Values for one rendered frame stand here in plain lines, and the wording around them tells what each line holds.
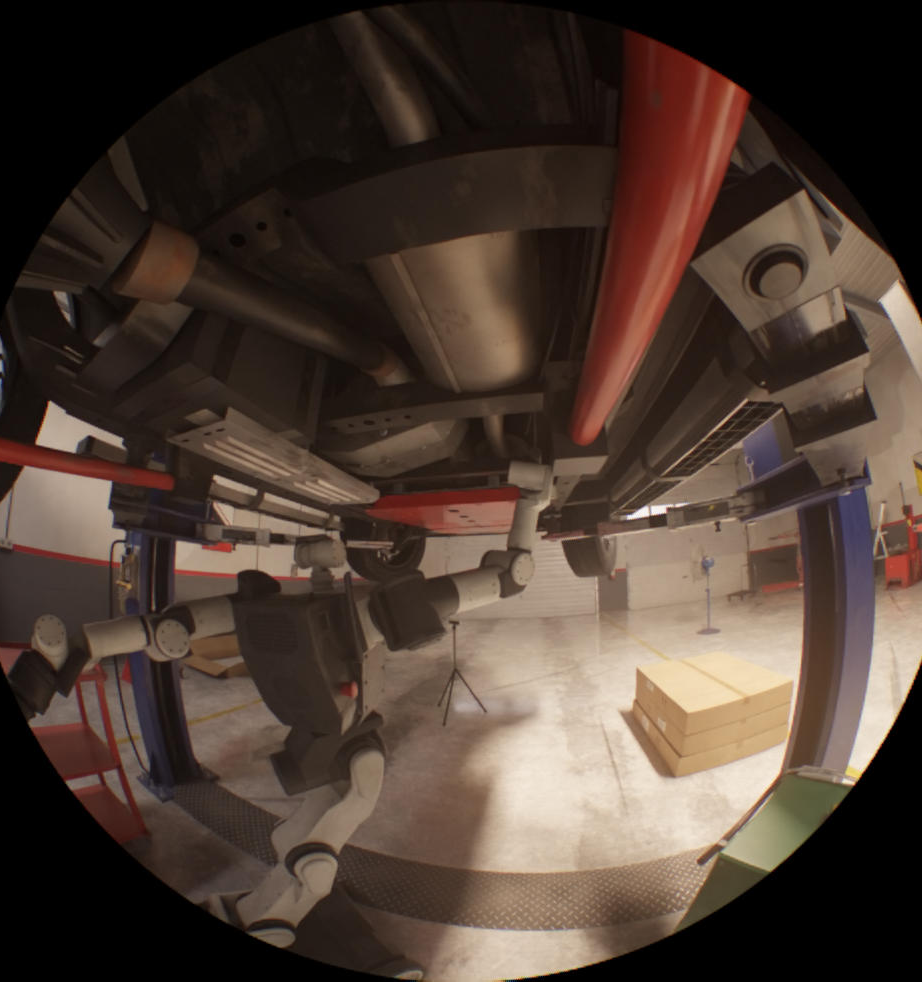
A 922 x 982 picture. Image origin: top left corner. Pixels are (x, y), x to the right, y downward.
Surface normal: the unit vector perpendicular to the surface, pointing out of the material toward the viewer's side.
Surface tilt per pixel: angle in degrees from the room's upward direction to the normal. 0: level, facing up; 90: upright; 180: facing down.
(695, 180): 173
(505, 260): 157
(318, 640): 85
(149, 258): 121
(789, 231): 180
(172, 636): 71
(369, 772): 90
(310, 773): 90
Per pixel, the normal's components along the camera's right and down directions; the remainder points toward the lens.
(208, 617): 0.87, -0.41
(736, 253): 0.02, 0.97
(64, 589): 0.98, -0.07
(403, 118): -0.04, 0.83
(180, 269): 0.87, 0.49
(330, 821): 0.68, -0.18
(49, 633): 0.66, -0.73
